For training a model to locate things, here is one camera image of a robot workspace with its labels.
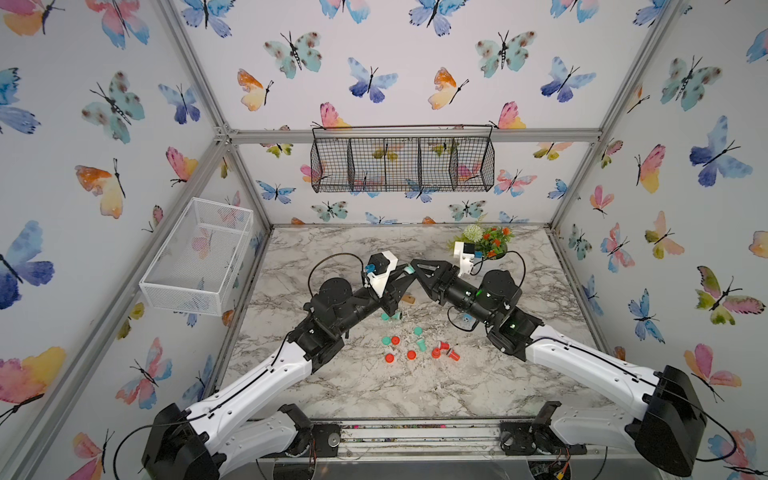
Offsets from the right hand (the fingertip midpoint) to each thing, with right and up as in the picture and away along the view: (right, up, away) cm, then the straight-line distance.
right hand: (414, 265), depth 64 cm
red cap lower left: (-6, -28, +22) cm, 36 cm away
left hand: (0, -1, +2) cm, 2 cm away
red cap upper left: (-4, -24, +27) cm, 36 cm away
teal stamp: (-1, -1, 0) cm, 1 cm away
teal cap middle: (+3, -21, +29) cm, 36 cm away
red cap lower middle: (+1, -27, +23) cm, 36 cm away
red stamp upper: (+10, -24, +25) cm, 36 cm away
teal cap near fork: (-7, -18, +31) cm, 36 cm away
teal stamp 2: (+4, -24, +24) cm, 35 cm away
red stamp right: (+13, -27, +22) cm, 37 cm away
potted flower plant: (+27, +7, +32) cm, 42 cm away
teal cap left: (-7, -24, +27) cm, 36 cm away
